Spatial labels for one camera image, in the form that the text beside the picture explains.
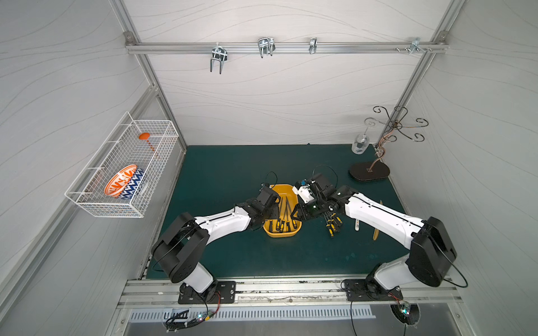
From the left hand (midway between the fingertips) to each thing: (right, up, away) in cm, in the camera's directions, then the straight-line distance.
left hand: (277, 209), depth 89 cm
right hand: (+7, 0, -8) cm, 10 cm away
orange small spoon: (-51, +30, -10) cm, 60 cm away
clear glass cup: (+39, +29, +7) cm, 49 cm away
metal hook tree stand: (+54, +17, +19) cm, 60 cm away
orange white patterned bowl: (-50, +14, -25) cm, 57 cm away
